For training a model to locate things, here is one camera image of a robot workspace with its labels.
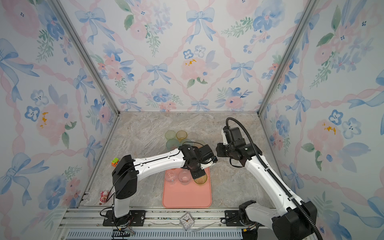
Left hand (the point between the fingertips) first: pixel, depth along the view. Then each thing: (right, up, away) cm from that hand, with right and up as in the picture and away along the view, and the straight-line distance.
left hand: (200, 171), depth 80 cm
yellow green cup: (-1, +15, -12) cm, 19 cm away
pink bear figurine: (-51, -13, -2) cm, 52 cm away
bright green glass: (+1, -6, +3) cm, 7 cm away
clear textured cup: (-9, -5, +6) cm, 12 cm away
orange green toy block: (-51, +2, +10) cm, 52 cm away
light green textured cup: (-20, +18, +24) cm, 36 cm away
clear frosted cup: (-4, +17, +26) cm, 31 cm away
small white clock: (-7, -22, -8) cm, 24 cm away
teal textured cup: (-17, +13, +15) cm, 26 cm away
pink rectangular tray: (-11, -12, +2) cm, 16 cm away
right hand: (+10, +13, -1) cm, 16 cm away
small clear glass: (-17, -4, +5) cm, 18 cm away
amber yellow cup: (-13, +18, +25) cm, 34 cm away
